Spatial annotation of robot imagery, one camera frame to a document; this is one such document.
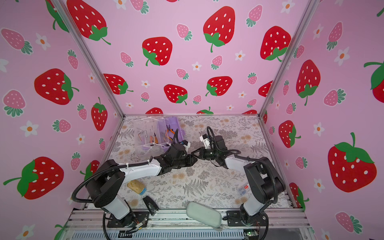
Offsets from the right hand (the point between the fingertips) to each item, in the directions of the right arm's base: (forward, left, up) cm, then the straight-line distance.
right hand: (190, 154), depth 85 cm
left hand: (-1, -5, -2) cm, 5 cm away
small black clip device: (-27, +17, -10) cm, 33 cm away
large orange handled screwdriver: (+9, +24, -1) cm, 26 cm away
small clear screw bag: (-13, -31, -11) cm, 36 cm away
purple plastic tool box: (+17, +28, -7) cm, 34 cm away
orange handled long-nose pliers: (+25, +21, -8) cm, 34 cm away
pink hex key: (+9, +35, 0) cm, 36 cm away
